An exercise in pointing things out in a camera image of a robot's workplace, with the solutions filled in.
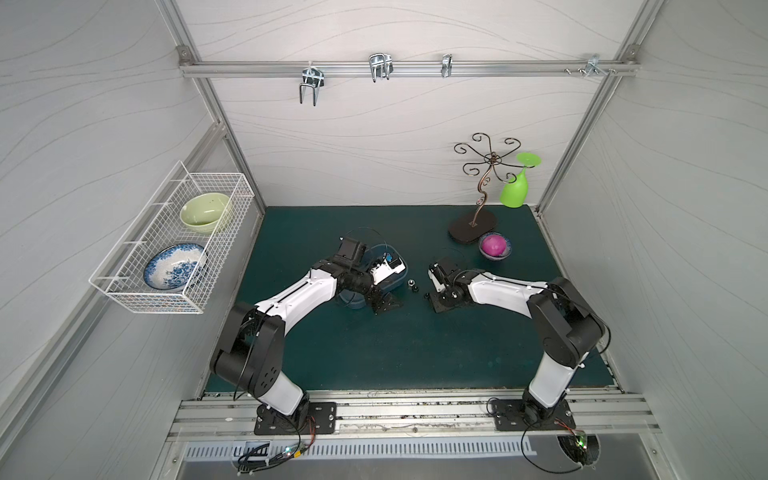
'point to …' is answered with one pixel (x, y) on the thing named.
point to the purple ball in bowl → (495, 246)
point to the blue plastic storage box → (356, 299)
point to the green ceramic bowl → (202, 212)
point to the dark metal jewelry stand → (471, 228)
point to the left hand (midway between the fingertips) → (396, 291)
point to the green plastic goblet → (514, 194)
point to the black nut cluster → (415, 289)
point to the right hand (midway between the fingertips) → (437, 299)
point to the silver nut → (411, 282)
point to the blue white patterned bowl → (176, 267)
